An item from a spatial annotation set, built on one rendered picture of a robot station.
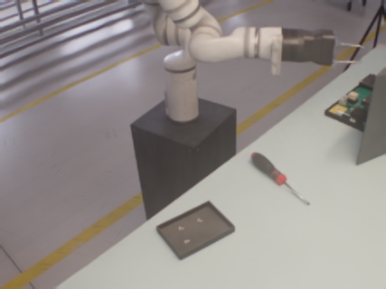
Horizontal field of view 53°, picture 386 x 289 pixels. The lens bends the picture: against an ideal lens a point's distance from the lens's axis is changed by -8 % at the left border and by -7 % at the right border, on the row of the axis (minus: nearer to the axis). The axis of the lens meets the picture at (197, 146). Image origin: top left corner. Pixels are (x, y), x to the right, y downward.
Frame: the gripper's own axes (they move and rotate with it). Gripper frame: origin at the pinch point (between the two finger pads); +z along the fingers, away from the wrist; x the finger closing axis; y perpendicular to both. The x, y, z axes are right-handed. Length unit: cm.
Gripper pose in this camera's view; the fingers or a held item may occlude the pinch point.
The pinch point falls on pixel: (362, 54)
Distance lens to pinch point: 92.6
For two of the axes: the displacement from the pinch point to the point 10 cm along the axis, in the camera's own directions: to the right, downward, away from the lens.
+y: 1.7, -5.9, 7.9
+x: 0.4, 8.0, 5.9
